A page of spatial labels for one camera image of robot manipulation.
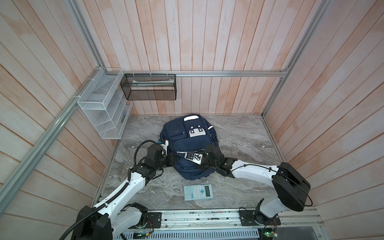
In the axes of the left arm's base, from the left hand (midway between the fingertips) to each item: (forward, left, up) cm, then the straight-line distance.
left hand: (176, 159), depth 82 cm
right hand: (+3, -9, -1) cm, 9 cm away
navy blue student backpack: (+20, -7, -2) cm, 21 cm away
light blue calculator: (-15, -9, -11) cm, 21 cm away
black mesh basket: (+51, +21, +12) cm, 56 cm away
